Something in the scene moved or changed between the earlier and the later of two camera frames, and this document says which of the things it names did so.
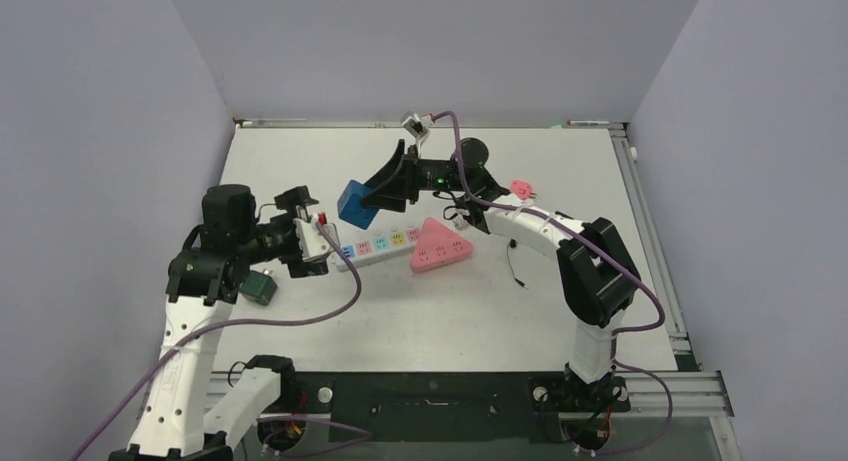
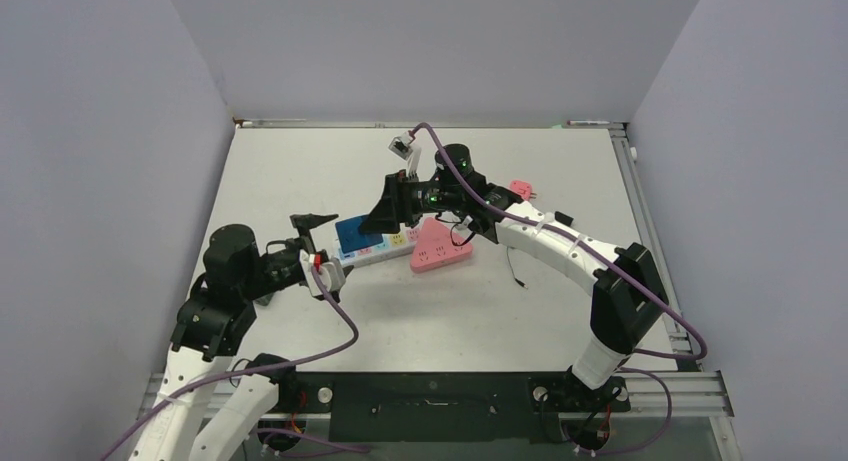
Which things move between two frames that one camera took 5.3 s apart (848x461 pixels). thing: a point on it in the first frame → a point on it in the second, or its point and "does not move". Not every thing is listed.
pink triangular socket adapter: [437, 246] does not move
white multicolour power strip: [377, 246] does not move
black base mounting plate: [441, 406] does not move
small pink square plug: [522, 189] does not move
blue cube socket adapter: [350, 208] → [350, 237]
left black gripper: [289, 204] → [304, 225]
